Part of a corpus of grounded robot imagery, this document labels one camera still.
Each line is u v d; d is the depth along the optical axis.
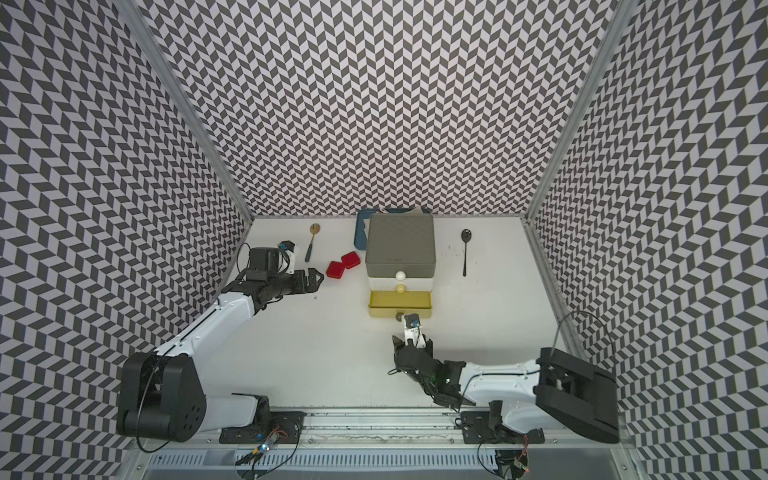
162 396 0.41
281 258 0.70
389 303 0.94
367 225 1.15
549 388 0.45
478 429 0.75
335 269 1.04
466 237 1.12
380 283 0.87
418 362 0.60
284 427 0.72
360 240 1.11
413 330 0.70
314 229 1.13
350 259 1.06
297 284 0.77
